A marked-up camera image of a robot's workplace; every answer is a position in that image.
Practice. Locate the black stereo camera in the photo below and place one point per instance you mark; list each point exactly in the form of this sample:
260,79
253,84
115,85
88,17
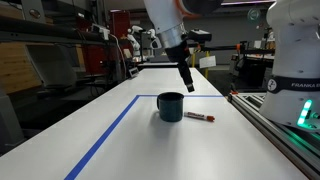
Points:
200,35

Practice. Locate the white paper sign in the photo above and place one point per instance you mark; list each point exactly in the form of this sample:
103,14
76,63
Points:
207,61

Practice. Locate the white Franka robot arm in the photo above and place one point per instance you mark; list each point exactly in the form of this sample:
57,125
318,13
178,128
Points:
293,66

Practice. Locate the wooden panel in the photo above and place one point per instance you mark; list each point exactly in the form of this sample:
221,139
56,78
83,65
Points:
15,68

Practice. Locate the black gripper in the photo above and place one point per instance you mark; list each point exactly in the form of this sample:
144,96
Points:
176,55

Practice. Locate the blue tape line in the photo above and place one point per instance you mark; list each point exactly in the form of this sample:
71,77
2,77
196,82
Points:
100,141

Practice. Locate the dark green enamel mug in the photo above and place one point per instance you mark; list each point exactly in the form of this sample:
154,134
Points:
170,107

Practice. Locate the aluminium rail base frame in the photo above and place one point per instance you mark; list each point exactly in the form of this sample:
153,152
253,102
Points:
246,103

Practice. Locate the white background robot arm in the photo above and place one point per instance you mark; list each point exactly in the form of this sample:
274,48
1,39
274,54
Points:
134,38
153,36

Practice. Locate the grey chair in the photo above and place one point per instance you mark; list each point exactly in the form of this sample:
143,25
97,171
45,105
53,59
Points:
53,68

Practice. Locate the red cabinet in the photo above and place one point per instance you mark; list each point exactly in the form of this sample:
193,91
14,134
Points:
118,26

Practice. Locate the yellow post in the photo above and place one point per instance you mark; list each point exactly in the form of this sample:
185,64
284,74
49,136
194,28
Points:
206,65

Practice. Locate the white marker with orange cap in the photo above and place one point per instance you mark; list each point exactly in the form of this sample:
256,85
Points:
198,116

